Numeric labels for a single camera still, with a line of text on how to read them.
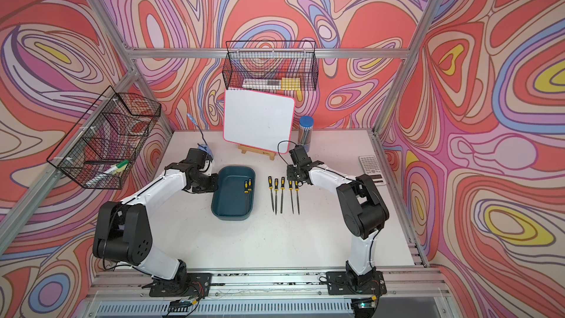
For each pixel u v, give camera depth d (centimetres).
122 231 44
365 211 50
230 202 93
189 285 72
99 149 73
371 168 102
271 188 98
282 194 96
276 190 96
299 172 75
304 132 99
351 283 65
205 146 102
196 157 73
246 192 95
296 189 97
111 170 70
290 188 98
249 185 98
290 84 82
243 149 108
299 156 76
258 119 104
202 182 77
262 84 82
